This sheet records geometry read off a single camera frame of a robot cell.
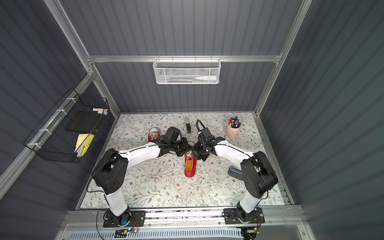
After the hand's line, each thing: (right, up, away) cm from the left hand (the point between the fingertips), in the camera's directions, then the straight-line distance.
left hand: (194, 146), depth 87 cm
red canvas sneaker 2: (-2, -10, 0) cm, 10 cm away
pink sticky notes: (-54, +21, -2) cm, 59 cm away
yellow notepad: (-47, +5, -24) cm, 53 cm away
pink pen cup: (+25, +7, +13) cm, 29 cm away
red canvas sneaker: (-28, +7, +15) cm, 32 cm away
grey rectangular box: (+24, -15, -2) cm, 28 cm away
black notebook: (-58, +14, -9) cm, 61 cm away
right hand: (-2, -4, 0) cm, 4 cm away
